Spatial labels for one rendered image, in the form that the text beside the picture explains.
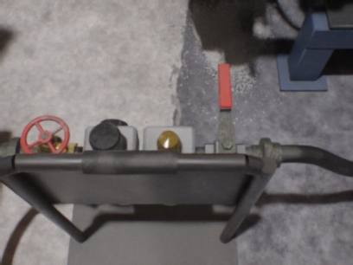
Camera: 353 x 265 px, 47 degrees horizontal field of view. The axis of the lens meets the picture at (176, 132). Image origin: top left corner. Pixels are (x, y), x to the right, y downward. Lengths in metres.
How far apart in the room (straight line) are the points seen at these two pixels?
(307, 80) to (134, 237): 0.67
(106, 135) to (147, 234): 0.50
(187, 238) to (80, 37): 0.71
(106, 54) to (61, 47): 0.15
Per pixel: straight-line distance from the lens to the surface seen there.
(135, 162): 0.52
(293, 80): 1.27
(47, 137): 0.63
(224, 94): 0.66
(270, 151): 0.66
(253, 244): 1.08
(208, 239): 1.06
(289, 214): 1.12
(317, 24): 1.10
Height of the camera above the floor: 1.05
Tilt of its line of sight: 65 degrees down
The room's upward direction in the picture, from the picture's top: straight up
